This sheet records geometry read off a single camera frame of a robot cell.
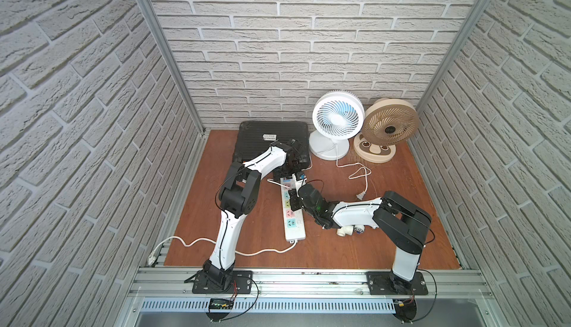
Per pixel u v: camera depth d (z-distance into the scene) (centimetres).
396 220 48
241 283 74
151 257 81
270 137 107
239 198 57
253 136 108
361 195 92
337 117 88
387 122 90
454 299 74
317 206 69
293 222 85
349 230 83
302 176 78
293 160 76
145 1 74
